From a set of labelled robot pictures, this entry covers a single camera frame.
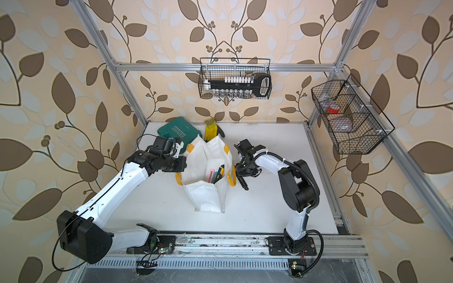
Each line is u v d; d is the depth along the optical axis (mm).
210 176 943
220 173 940
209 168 992
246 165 696
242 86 829
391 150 578
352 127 740
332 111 822
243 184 918
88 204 428
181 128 1118
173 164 673
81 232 385
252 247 753
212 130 1155
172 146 651
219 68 911
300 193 490
